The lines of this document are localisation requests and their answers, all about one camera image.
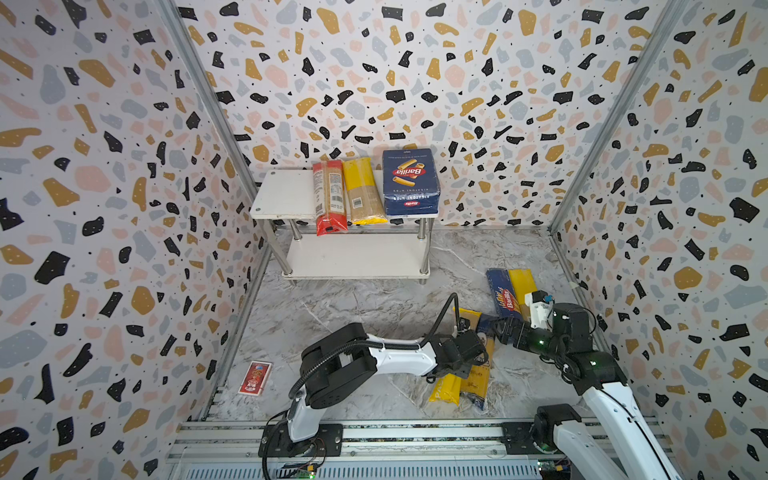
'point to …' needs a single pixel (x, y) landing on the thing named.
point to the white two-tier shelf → (284, 200)
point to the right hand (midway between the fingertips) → (499, 321)
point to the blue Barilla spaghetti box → (502, 290)
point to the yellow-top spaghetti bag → (364, 200)
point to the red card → (255, 378)
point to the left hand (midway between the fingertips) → (468, 361)
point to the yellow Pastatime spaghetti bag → (448, 389)
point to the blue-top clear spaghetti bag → (475, 386)
